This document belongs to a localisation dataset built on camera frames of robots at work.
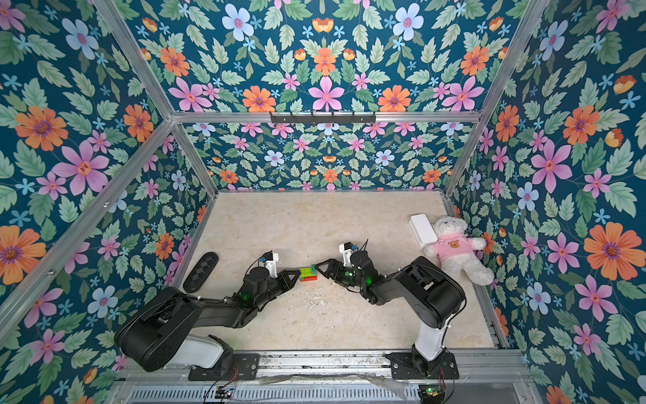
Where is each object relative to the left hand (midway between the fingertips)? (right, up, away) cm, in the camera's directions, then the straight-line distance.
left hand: (303, 273), depth 88 cm
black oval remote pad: (-38, 0, +3) cm, 38 cm away
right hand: (+7, +1, -1) cm, 7 cm away
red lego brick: (+2, -3, +3) cm, 4 cm away
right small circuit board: (+40, -31, -16) cm, 53 cm away
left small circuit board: (-21, -31, -16) cm, 40 cm away
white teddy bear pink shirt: (+56, +8, +3) cm, 56 cm away
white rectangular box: (+48, +15, +16) cm, 53 cm away
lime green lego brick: (+2, 0, +1) cm, 2 cm away
